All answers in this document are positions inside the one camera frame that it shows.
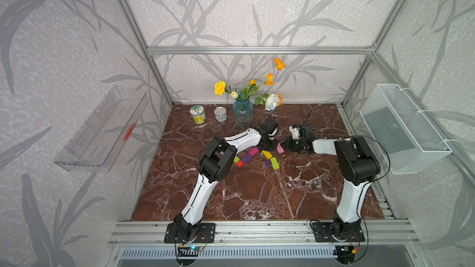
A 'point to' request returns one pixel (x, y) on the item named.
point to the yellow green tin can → (198, 114)
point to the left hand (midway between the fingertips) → (274, 148)
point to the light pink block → (280, 149)
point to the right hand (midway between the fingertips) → (280, 143)
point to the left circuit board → (192, 251)
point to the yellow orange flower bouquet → (271, 101)
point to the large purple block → (247, 157)
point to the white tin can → (220, 113)
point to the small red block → (240, 164)
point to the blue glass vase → (243, 111)
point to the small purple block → (268, 162)
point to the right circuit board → (345, 254)
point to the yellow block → (267, 154)
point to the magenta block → (254, 151)
